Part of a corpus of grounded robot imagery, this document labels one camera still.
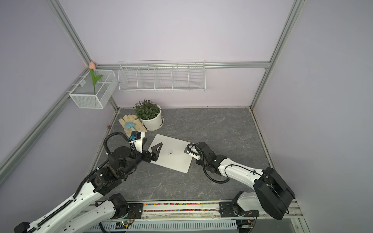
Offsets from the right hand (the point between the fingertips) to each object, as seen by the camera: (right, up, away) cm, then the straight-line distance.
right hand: (200, 148), depth 88 cm
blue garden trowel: (-52, +14, +19) cm, 57 cm away
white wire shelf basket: (-26, +48, +10) cm, 55 cm away
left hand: (-24, +6, -18) cm, 30 cm away
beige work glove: (-46, +13, +21) cm, 52 cm away
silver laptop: (-19, -4, +6) cm, 20 cm away
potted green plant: (-33, +21, +7) cm, 40 cm away
